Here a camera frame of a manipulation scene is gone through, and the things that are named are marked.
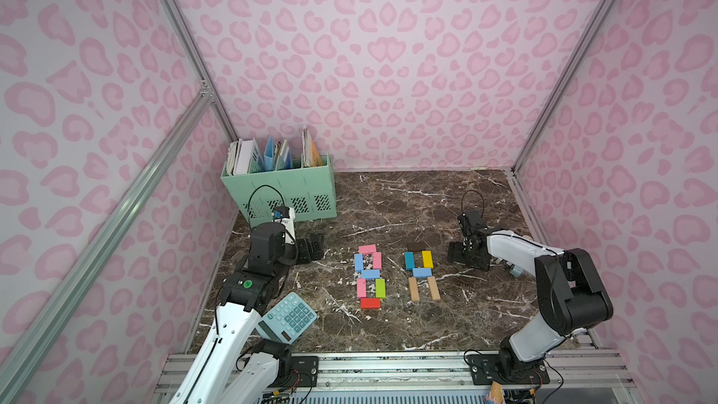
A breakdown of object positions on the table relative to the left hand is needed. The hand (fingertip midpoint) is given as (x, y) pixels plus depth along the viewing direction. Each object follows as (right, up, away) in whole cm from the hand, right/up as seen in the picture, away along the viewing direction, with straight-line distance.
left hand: (309, 233), depth 75 cm
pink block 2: (+14, -19, +12) cm, 26 cm away
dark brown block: (+33, -8, +23) cm, 40 cm away
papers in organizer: (-24, +23, +16) cm, 37 cm away
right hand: (+47, -11, +19) cm, 52 cm away
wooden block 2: (+36, -19, +12) cm, 43 cm away
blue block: (+13, -12, +18) cm, 25 cm away
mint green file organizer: (-4, +11, +18) cm, 21 cm away
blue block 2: (+33, -15, +16) cm, 40 cm away
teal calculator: (-7, -26, +5) cm, 27 cm away
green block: (+20, -19, +13) cm, 30 cm away
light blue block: (+17, -15, +16) cm, 27 cm away
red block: (+16, -23, +11) cm, 30 cm away
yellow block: (+35, -11, +18) cm, 41 cm away
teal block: (+30, -11, +18) cm, 36 cm away
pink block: (+19, -12, +18) cm, 28 cm away
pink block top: (+16, -8, +20) cm, 27 cm away
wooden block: (+30, -19, +13) cm, 38 cm away
